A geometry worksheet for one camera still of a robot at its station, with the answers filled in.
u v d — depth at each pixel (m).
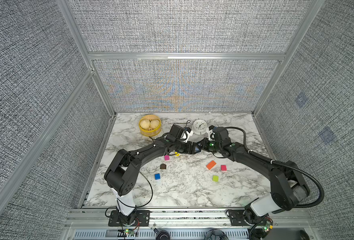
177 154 0.95
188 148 0.76
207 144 0.77
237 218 0.72
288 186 0.44
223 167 0.91
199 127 1.06
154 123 1.07
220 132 0.68
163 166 0.92
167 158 0.94
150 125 1.06
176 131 0.70
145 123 1.05
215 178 0.88
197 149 0.80
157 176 0.88
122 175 0.47
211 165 0.92
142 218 0.73
